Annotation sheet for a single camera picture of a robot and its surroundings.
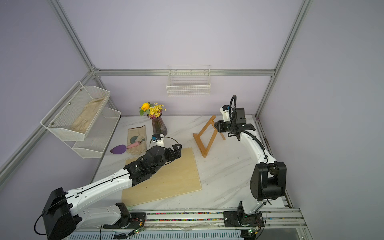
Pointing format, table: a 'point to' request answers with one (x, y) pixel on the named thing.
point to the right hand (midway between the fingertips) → (217, 127)
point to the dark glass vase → (158, 125)
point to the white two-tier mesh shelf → (94, 143)
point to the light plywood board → (178, 177)
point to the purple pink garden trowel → (120, 149)
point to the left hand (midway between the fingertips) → (175, 148)
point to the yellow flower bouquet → (152, 111)
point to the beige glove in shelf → (83, 121)
